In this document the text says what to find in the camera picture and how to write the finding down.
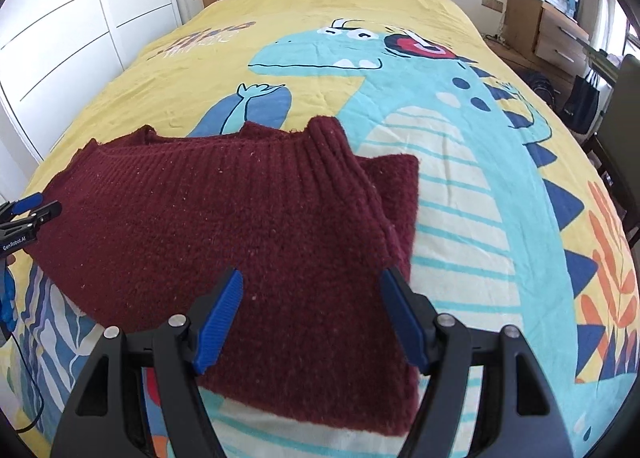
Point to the grey office chair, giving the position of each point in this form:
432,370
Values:
627,102

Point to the wooden drawer cabinet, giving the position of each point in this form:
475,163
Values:
555,32

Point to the person's left hand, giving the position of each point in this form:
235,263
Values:
6,298

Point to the dark navy bag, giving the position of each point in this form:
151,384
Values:
580,105

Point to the black bag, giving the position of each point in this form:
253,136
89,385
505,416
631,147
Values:
540,87

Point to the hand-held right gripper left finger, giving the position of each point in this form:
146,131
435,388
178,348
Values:
217,323

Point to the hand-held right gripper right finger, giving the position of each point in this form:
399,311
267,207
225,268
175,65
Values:
405,323

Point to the yellow dinosaur printed blanket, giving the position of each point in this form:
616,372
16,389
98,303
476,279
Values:
450,188

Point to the white wardrobe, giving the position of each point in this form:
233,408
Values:
75,12

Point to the maroon knit sweater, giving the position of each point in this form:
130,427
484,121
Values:
275,238

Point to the wall socket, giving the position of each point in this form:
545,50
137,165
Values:
491,2

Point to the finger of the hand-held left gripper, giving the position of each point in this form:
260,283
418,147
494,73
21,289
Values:
45,212
27,203

